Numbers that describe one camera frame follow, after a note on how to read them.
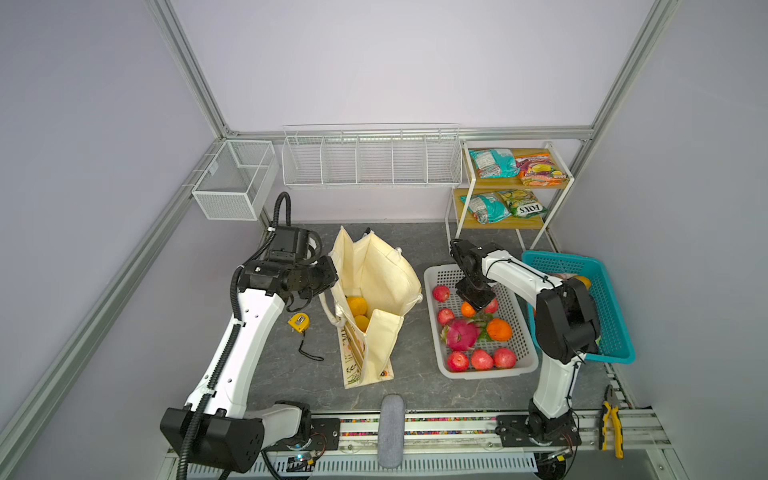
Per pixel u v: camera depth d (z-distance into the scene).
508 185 0.86
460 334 0.81
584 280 0.96
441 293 0.94
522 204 1.00
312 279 0.62
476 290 0.82
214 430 0.37
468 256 0.71
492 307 0.91
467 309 0.89
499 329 0.85
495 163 0.85
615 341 0.82
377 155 0.97
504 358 0.81
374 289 0.93
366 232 1.19
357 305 0.91
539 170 0.84
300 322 0.91
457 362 0.81
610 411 0.77
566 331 0.51
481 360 0.80
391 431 0.72
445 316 0.89
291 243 0.55
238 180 1.00
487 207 0.99
